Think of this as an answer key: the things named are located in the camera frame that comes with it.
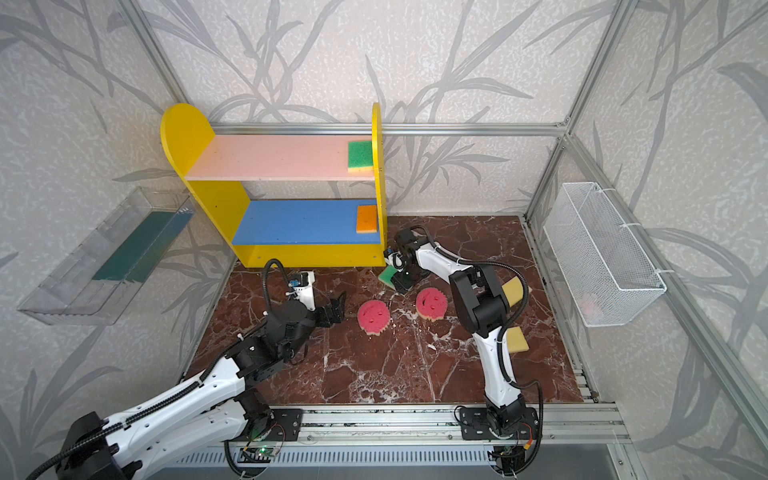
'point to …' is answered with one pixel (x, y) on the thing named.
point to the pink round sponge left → (373, 317)
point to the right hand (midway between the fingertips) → (406, 273)
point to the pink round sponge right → (431, 303)
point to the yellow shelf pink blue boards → (280, 232)
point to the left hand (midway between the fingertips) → (337, 284)
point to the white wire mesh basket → (606, 277)
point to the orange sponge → (366, 219)
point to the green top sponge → (386, 275)
